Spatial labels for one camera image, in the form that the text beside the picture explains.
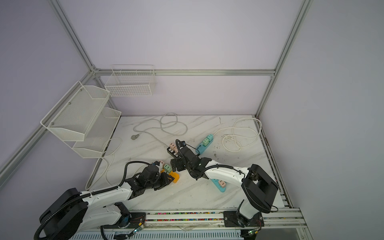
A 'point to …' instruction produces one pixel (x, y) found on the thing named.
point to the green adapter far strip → (205, 142)
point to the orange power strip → (174, 174)
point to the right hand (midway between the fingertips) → (176, 160)
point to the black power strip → (172, 152)
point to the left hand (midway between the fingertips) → (172, 180)
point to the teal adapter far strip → (210, 137)
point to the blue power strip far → (202, 149)
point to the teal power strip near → (216, 182)
